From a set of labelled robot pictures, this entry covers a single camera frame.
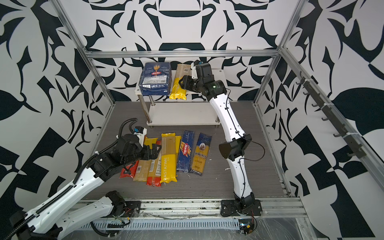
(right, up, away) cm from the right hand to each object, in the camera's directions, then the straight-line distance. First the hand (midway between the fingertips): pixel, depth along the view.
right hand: (181, 80), depth 77 cm
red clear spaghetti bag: (-15, -49, +5) cm, 52 cm away
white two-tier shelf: (-4, -16, +25) cm, 30 cm away
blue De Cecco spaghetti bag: (+10, -43, +12) cm, 46 cm away
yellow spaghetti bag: (-22, -47, +8) cm, 52 cm away
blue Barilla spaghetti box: (+1, -44, +10) cm, 45 cm away
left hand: (-13, -31, -4) cm, 34 cm away
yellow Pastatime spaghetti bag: (-8, -42, +10) cm, 44 cm away
